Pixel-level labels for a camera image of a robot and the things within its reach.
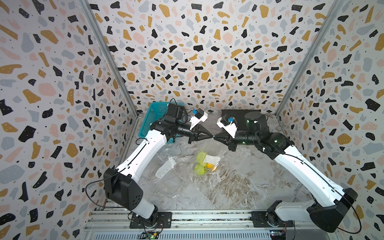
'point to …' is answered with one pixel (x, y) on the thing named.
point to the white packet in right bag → (211, 159)
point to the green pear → (199, 169)
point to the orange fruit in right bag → (210, 166)
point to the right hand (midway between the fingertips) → (216, 136)
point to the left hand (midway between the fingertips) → (212, 136)
